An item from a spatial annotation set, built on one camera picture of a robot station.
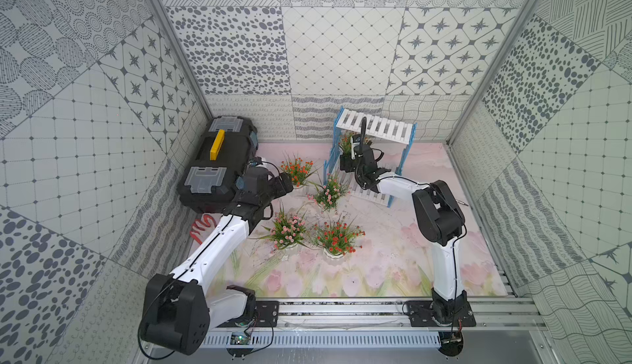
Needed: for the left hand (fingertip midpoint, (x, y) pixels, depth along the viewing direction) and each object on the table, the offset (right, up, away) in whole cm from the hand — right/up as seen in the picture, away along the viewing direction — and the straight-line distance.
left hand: (289, 178), depth 82 cm
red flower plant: (+16, -18, -9) cm, 26 cm away
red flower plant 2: (+21, +12, +13) cm, 27 cm away
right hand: (+23, +8, +20) cm, 32 cm away
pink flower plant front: (0, -16, -6) cm, 17 cm away
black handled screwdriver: (+69, -11, +17) cm, 72 cm away
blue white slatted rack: (+35, +14, +4) cm, 38 cm away
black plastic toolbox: (-28, +12, +16) cm, 34 cm away
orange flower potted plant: (+2, +2, +12) cm, 12 cm away
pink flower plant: (+14, -6, +3) cm, 15 cm away
